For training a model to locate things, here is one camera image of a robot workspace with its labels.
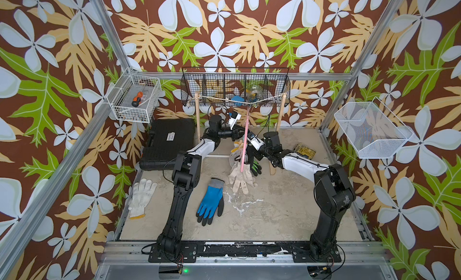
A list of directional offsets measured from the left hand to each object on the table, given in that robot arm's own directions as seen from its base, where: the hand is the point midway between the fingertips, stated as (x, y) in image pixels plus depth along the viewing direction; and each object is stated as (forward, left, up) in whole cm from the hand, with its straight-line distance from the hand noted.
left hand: (249, 128), depth 94 cm
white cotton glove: (-17, +9, -7) cm, 21 cm away
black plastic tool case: (+3, +48, -11) cm, 49 cm away
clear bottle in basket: (+13, -3, +14) cm, 19 cm away
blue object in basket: (+14, +6, +9) cm, 18 cm away
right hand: (-5, -2, -6) cm, 8 cm away
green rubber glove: (-15, -3, -14) cm, 21 cm away
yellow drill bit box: (-3, -34, -16) cm, 37 cm away
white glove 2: (-30, +57, -19) cm, 67 cm away
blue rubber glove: (-34, +18, -14) cm, 41 cm away
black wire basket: (+21, +8, +11) cm, 25 cm away
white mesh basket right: (-10, -55, +9) cm, 57 cm away
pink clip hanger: (-18, +4, +12) cm, 22 cm away
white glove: (-22, +4, -15) cm, 27 cm away
